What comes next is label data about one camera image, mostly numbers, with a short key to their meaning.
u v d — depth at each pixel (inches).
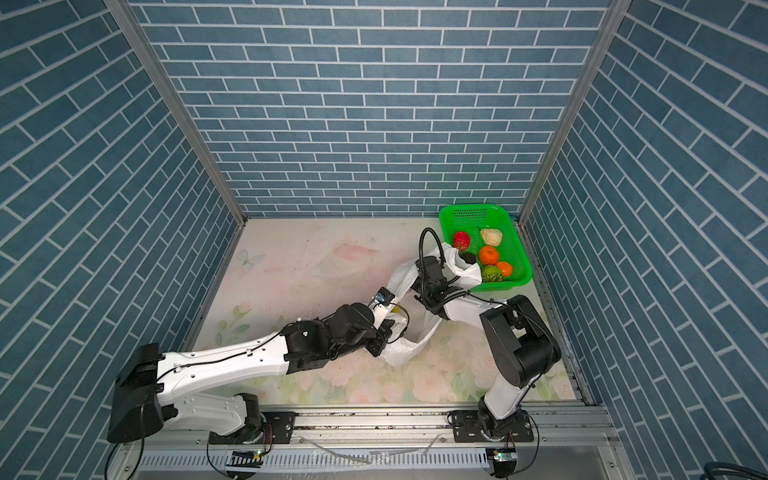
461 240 42.6
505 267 40.1
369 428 29.7
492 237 42.6
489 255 41.2
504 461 29.0
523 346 18.7
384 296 24.7
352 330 21.0
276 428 29.0
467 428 29.0
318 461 30.3
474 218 45.5
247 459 28.4
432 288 29.1
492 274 37.7
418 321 35.5
